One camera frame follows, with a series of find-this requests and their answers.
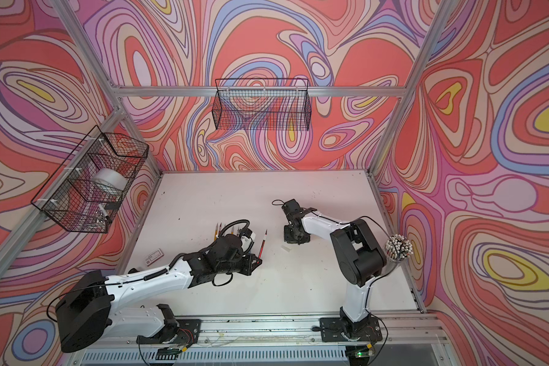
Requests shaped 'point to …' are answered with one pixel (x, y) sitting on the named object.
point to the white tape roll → (111, 178)
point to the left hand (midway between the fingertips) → (265, 264)
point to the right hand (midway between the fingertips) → (294, 244)
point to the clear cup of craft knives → (398, 248)
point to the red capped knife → (263, 245)
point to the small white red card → (154, 257)
